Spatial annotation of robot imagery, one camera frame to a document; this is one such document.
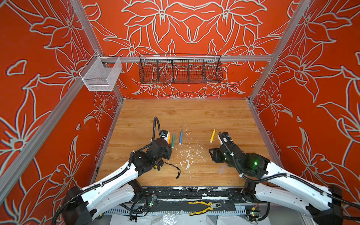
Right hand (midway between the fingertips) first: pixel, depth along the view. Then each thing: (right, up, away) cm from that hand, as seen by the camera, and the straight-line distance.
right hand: (209, 150), depth 73 cm
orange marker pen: (-21, +9, -5) cm, 23 cm away
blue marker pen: (-15, +3, +22) cm, 26 cm away
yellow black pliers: (+1, -27, -4) cm, 27 cm away
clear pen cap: (+9, -13, +8) cm, 18 cm away
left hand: (-21, +2, +5) cm, 22 cm away
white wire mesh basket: (-68, +42, +14) cm, 82 cm away
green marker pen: (-20, +2, +21) cm, 29 cm away
